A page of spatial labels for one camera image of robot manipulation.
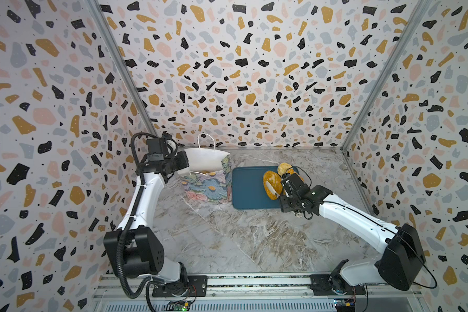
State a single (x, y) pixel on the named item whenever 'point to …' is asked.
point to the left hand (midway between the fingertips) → (186, 154)
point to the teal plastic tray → (248, 189)
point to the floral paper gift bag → (208, 177)
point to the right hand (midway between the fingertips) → (283, 198)
